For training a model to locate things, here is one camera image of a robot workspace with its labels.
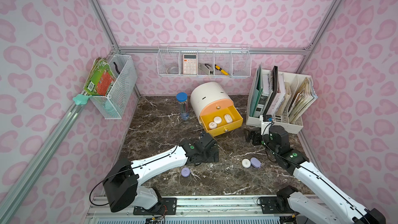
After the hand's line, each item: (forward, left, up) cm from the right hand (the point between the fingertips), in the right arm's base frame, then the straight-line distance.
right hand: (250, 128), depth 79 cm
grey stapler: (+38, +23, +9) cm, 45 cm away
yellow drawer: (+10, +13, -8) cm, 19 cm away
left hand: (-10, +19, -9) cm, 24 cm away
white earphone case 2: (+10, +16, -7) cm, 20 cm away
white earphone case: (+11, +10, -7) cm, 17 cm away
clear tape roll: (+37, +43, +9) cm, 57 cm away
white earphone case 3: (+7, +19, -8) cm, 22 cm away
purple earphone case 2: (-11, -4, -18) cm, 21 cm away
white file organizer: (+18, -13, +7) cm, 23 cm away
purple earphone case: (-17, +34, -17) cm, 41 cm away
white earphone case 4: (-11, +1, -17) cm, 21 cm away
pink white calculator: (+38, +33, +12) cm, 52 cm away
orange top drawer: (+13, +17, +2) cm, 22 cm away
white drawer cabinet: (+24, +24, +2) cm, 34 cm away
